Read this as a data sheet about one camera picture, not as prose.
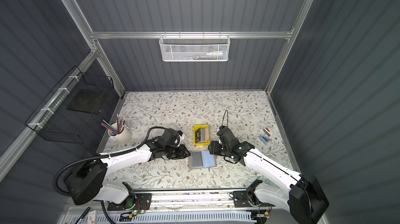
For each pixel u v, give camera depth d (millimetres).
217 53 905
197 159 874
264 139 926
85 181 429
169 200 754
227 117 1055
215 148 722
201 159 867
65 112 722
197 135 940
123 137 871
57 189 423
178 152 747
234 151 593
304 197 398
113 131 886
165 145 672
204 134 923
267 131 960
